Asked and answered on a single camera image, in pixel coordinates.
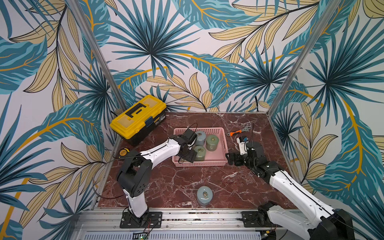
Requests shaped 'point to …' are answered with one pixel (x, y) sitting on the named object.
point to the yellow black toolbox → (134, 125)
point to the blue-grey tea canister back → (201, 136)
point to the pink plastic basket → (217, 158)
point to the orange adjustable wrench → (247, 128)
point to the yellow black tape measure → (123, 152)
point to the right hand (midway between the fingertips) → (233, 153)
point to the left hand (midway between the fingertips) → (186, 157)
